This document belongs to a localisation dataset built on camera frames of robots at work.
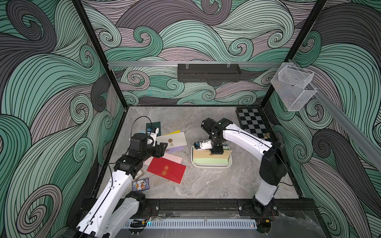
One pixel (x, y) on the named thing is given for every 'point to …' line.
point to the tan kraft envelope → (206, 153)
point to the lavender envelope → (174, 149)
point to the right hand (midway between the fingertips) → (217, 148)
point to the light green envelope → (213, 160)
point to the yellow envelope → (175, 132)
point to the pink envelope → (168, 156)
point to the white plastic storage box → (227, 165)
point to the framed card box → (139, 174)
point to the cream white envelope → (173, 140)
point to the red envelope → (168, 169)
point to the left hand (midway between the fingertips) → (161, 141)
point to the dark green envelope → (156, 124)
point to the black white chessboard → (252, 120)
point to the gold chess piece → (266, 136)
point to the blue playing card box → (141, 185)
